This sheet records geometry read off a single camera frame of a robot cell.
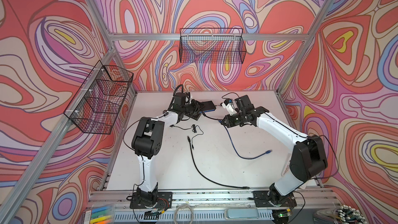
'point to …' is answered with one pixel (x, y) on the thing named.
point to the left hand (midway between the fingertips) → (207, 105)
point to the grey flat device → (242, 213)
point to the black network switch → (209, 106)
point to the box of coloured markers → (100, 214)
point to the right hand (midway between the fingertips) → (224, 125)
